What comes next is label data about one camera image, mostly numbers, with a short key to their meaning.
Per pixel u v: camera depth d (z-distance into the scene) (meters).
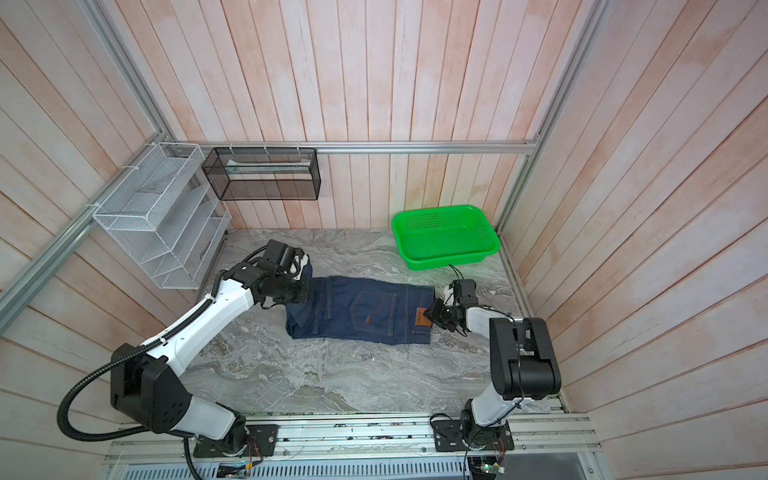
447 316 0.82
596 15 0.69
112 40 0.71
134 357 0.41
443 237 1.18
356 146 1.01
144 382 0.41
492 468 0.70
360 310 0.96
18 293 0.52
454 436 0.73
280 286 0.68
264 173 1.04
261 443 0.73
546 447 0.73
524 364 0.46
